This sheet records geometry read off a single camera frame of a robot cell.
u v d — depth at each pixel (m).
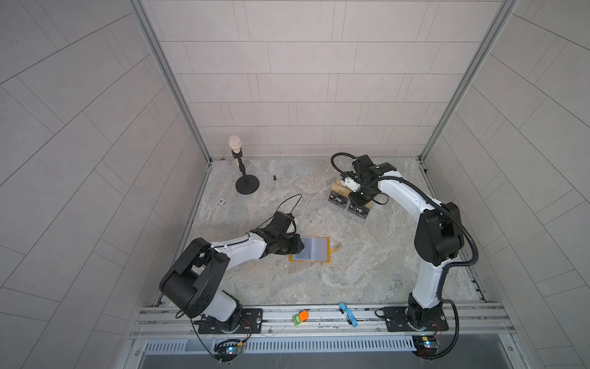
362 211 0.92
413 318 0.64
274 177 1.08
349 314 0.71
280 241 0.73
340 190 0.96
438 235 0.49
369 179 0.66
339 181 0.85
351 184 0.82
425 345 0.68
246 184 1.05
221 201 0.99
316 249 0.87
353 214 0.95
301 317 0.70
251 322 0.70
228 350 0.65
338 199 0.96
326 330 0.71
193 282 0.42
